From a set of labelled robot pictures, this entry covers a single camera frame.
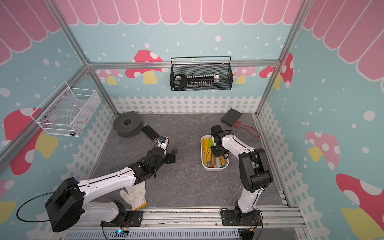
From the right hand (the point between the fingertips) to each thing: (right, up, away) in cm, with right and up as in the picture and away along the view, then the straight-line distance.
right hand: (220, 152), depth 94 cm
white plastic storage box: (-6, -9, -6) cm, 12 cm away
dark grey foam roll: (-64, +18, +12) cm, 67 cm away
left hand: (-29, +2, -10) cm, 31 cm away
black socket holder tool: (-24, +44, -5) cm, 50 cm away
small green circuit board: (-52, -37, -21) cm, 67 cm away
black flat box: (+13, +24, +26) cm, 38 cm away
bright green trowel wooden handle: (-6, +6, -7) cm, 11 cm away
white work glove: (-48, -22, -13) cm, 54 cm away
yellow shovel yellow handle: (-8, 0, +3) cm, 8 cm away
